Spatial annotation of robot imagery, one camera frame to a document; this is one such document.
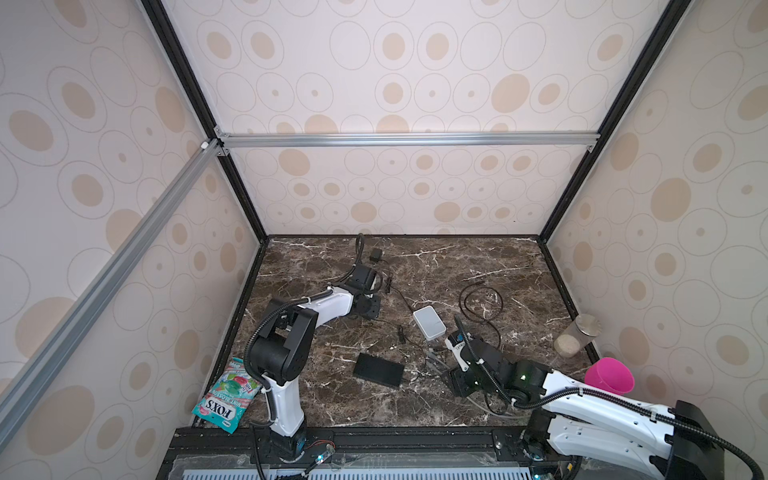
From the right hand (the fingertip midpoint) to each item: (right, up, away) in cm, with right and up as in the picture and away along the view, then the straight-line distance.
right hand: (450, 372), depth 80 cm
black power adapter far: (-21, +33, +32) cm, 51 cm away
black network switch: (-19, -1, +4) cm, 20 cm away
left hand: (-20, +17, +16) cm, 31 cm away
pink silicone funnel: (+36, +3, -10) cm, 37 cm away
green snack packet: (-59, -6, -1) cm, 59 cm away
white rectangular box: (-4, +10, +16) cm, 19 cm away
